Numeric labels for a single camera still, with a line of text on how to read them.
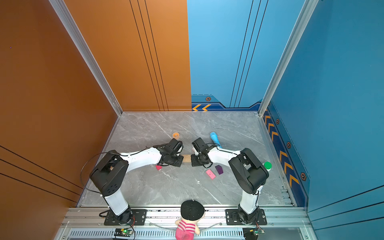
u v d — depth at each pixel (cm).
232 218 72
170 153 72
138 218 74
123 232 71
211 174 87
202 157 69
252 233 70
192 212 68
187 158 92
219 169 89
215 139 100
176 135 105
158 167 92
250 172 48
